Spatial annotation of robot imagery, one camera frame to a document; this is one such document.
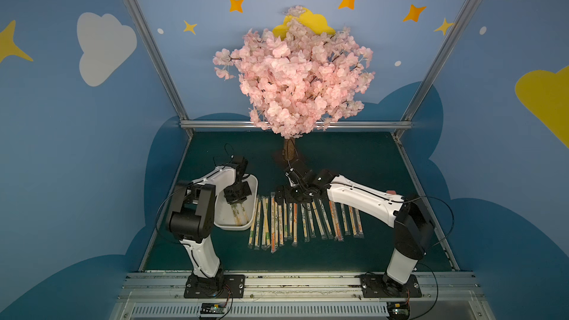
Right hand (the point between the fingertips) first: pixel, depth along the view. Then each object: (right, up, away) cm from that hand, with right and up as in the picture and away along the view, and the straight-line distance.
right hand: (286, 195), depth 84 cm
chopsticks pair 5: (+10, -12, +7) cm, 17 cm away
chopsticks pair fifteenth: (-17, -11, +5) cm, 21 cm away
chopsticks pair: (0, -11, +7) cm, 13 cm away
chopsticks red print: (-5, -12, +5) cm, 14 cm away
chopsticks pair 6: (+27, -15, +4) cm, 32 cm away
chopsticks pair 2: (+1, -12, +7) cm, 14 cm away
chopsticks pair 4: (+7, -13, +5) cm, 16 cm away
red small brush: (+46, -1, +13) cm, 48 cm away
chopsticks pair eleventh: (-3, -13, +5) cm, 14 cm away
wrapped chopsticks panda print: (-20, -9, +8) cm, 23 cm away
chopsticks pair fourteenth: (-14, -16, +3) cm, 21 cm away
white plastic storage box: (-26, -9, +7) cm, 29 cm away
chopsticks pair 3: (+4, -8, +10) cm, 13 cm away
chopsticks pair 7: (+29, -13, +5) cm, 32 cm away
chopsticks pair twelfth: (-9, -12, +5) cm, 16 cm away
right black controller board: (+38, -37, -11) cm, 54 cm away
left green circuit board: (-24, -35, -12) cm, 44 cm away
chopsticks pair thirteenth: (-12, -13, +5) cm, 18 cm away
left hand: (-19, -3, +12) cm, 23 cm away
